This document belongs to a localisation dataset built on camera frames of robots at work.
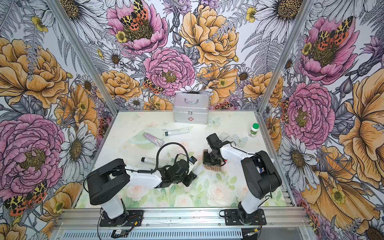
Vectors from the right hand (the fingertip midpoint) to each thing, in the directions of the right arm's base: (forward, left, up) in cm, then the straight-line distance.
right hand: (205, 165), depth 90 cm
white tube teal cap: (+26, +18, +1) cm, 31 cm away
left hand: (-6, +8, -2) cm, 11 cm away
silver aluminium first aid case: (+42, +8, +9) cm, 43 cm away
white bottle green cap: (+22, -33, +4) cm, 40 cm away
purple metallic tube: (+21, +34, -2) cm, 40 cm away
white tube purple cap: (+23, -14, -3) cm, 27 cm away
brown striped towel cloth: (-1, -3, 0) cm, 3 cm away
